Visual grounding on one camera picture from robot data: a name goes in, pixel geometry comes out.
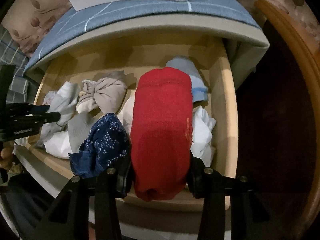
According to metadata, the navy floral lace underwear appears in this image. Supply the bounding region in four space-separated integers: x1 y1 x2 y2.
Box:
68 113 131 178

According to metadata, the orange wooden bed frame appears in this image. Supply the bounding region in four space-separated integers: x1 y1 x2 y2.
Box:
254 0 320 238

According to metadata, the plaid grey green blanket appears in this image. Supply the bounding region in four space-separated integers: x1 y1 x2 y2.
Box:
0 25 31 103

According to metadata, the white crumpled garment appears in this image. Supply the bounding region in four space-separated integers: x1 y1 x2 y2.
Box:
190 106 216 167

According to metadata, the blue checked cloth cover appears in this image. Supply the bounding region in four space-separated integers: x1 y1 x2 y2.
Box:
23 0 259 75

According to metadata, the light blue sock roll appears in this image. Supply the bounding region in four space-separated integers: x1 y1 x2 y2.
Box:
166 56 208 102

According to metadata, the red knitted sock roll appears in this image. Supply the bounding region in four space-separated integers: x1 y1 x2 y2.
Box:
130 67 193 202

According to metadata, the grey ribbed sock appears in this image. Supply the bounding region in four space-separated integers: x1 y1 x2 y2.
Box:
68 113 96 153

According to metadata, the beige underwear bundle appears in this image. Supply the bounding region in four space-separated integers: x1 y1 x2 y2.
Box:
76 70 127 114

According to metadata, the wooden drawer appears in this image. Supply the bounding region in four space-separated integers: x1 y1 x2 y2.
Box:
25 33 238 212

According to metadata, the white grey underwear bundle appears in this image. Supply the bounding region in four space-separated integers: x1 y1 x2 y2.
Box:
35 81 80 148

